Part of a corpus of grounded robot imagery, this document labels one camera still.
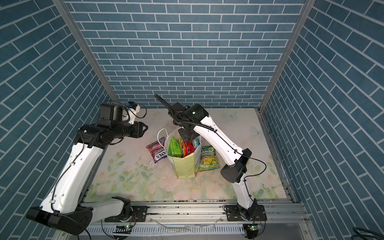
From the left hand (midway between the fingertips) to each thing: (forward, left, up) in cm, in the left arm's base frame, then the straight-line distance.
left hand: (144, 125), depth 70 cm
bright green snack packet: (-5, -14, -14) cm, 20 cm away
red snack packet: (-5, -21, -13) cm, 25 cm away
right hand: (0, -21, -6) cm, 22 cm away
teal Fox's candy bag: (-3, -24, -11) cm, 27 cm away
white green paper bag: (-13, -20, -19) cm, 30 cm away
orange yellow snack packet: (-3, -18, -15) cm, 23 cm away
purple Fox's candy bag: (+2, 0, -29) cm, 29 cm away
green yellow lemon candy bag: (-4, -33, -29) cm, 44 cm away
